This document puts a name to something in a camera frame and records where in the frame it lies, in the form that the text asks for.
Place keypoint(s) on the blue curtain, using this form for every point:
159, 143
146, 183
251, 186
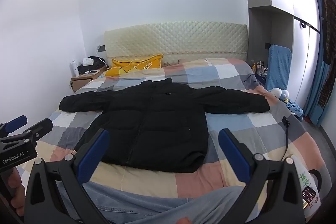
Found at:
319, 82

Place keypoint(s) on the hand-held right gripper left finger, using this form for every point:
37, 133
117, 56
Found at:
94, 154

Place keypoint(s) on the blue chair cover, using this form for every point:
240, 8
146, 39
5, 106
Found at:
278, 66

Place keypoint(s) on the crumpled blue cloth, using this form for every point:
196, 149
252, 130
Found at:
295, 109

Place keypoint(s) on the yellow pillow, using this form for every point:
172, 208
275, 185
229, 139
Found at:
141, 62

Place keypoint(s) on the wall socket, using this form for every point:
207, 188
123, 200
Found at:
101, 48

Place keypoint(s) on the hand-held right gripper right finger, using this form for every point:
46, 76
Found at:
235, 158

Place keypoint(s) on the wooden nightstand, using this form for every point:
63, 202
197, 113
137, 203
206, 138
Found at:
81, 82

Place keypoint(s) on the white bottle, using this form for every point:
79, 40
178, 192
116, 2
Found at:
75, 69

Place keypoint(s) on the tissue box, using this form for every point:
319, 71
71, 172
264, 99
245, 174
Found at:
87, 62

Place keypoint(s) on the white tablet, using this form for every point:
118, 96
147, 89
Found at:
92, 72

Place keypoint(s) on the black puffer jacket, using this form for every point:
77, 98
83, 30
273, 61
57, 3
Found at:
157, 121

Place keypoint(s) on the person's light jeans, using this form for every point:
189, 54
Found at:
157, 208

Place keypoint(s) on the black bag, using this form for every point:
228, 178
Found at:
97, 62

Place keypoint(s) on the person's left hand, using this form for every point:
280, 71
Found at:
18, 192

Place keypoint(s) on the white plush toy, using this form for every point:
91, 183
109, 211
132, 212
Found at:
278, 93

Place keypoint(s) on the floral pillow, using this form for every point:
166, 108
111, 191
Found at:
172, 63

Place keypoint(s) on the white printed bag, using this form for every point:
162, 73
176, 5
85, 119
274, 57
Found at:
302, 174

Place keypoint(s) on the row of toiletry bottles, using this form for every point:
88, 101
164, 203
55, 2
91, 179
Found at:
258, 66

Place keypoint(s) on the checkered bed quilt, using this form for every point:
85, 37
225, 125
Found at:
236, 121

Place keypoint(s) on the brown patterned hanging garment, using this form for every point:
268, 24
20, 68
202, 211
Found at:
328, 29

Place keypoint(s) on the cream quilted headboard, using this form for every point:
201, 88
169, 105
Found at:
178, 40

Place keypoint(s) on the black clothes rail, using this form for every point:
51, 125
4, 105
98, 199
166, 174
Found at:
305, 23

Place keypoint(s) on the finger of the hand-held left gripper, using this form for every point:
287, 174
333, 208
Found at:
39, 128
16, 123

